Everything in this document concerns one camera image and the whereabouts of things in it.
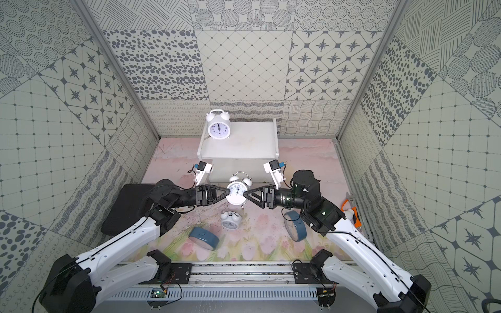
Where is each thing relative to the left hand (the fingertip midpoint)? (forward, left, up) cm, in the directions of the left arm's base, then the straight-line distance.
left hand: (230, 201), depth 59 cm
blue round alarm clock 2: (+1, -23, -22) cm, 32 cm away
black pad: (+8, +50, -26) cm, 57 cm away
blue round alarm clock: (-5, +12, -20) cm, 24 cm away
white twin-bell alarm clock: (+5, -3, +2) cm, 6 cm away
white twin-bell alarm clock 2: (+3, +3, -24) cm, 25 cm away
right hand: (+2, -5, -2) cm, 6 cm away
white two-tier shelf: (+23, -5, +1) cm, 23 cm away
